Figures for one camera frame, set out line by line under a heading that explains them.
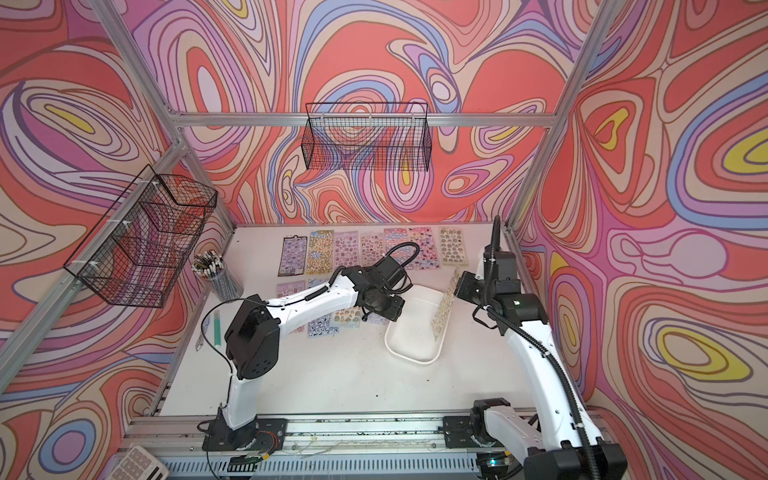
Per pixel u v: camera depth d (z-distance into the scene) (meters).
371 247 1.12
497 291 0.55
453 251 1.11
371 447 0.72
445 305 0.85
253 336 0.50
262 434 0.73
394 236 1.16
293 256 1.11
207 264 0.88
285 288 1.01
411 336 0.89
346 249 1.12
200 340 0.89
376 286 0.65
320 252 1.11
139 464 0.68
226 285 0.93
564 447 0.37
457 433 0.73
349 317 0.94
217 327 0.92
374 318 0.76
